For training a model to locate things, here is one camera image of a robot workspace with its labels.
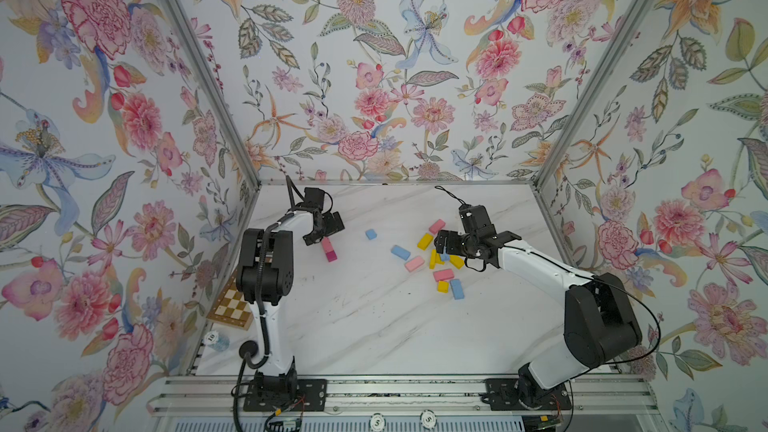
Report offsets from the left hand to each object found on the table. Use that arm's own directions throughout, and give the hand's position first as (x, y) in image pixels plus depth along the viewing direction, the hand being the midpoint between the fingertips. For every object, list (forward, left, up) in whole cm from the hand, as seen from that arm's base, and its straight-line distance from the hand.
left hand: (335, 224), depth 105 cm
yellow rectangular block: (-6, -31, -2) cm, 32 cm away
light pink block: (-14, -27, -3) cm, 30 cm away
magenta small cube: (-11, +1, -3) cm, 11 cm away
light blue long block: (-10, -22, -3) cm, 24 cm away
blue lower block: (-23, -39, -3) cm, 46 cm away
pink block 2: (-18, -36, -2) cm, 40 cm away
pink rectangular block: (0, -36, -2) cm, 36 cm away
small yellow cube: (-22, -35, -2) cm, 42 cm away
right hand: (-11, -36, +7) cm, 39 cm away
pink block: (-7, +3, -3) cm, 7 cm away
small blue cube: (-3, -12, -2) cm, 13 cm away
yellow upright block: (-14, -33, -1) cm, 35 cm away
